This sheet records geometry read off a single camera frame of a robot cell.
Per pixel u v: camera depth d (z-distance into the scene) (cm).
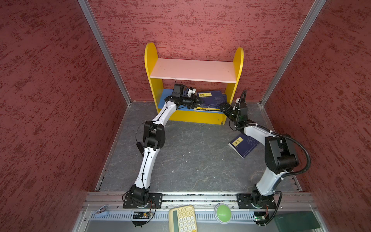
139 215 73
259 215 71
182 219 67
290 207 73
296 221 68
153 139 66
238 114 74
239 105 87
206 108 95
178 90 83
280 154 49
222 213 70
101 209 70
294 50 88
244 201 74
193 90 94
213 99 96
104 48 87
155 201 74
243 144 96
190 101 88
